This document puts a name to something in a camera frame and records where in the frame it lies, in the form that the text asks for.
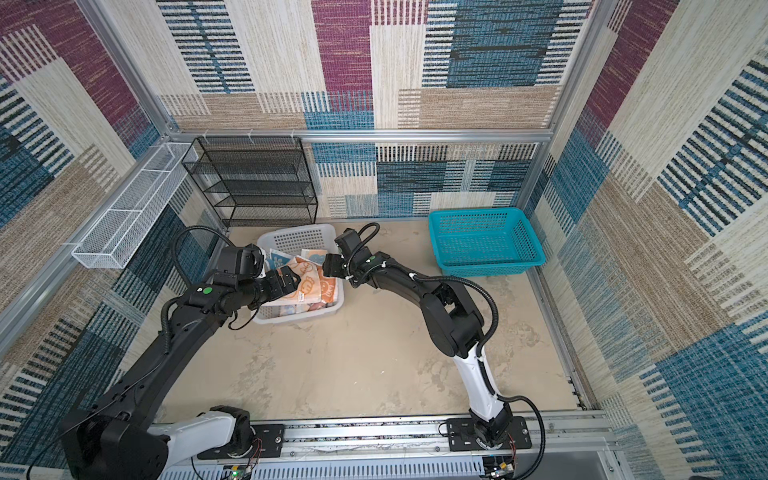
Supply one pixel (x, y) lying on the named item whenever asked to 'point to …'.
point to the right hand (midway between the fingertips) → (332, 270)
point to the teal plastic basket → (484, 242)
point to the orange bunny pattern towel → (313, 286)
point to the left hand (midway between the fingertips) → (288, 279)
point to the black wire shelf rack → (255, 180)
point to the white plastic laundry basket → (291, 238)
